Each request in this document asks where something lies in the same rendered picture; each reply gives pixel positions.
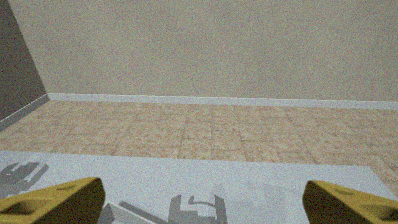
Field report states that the grey open-top box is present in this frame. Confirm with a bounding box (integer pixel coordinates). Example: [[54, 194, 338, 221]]
[[97, 201, 155, 224]]

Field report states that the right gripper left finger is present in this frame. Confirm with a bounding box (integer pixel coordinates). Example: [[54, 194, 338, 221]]
[[0, 177, 106, 224]]

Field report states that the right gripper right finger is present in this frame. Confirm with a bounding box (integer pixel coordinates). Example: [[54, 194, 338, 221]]
[[302, 180, 398, 224]]

